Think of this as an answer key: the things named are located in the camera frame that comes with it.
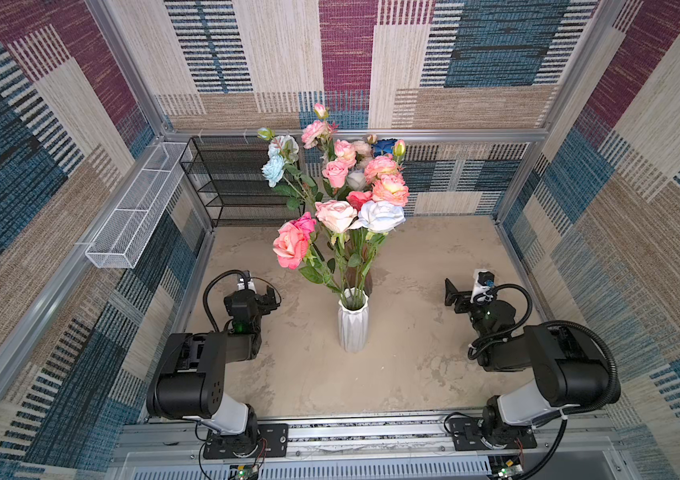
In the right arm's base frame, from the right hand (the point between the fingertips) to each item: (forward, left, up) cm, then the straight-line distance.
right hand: (462, 280), depth 90 cm
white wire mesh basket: (+12, +101, +9) cm, 103 cm away
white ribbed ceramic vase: (-16, +33, +10) cm, 38 cm away
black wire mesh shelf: (+40, +74, +12) cm, 85 cm away
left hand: (+2, +64, -2) cm, 64 cm away
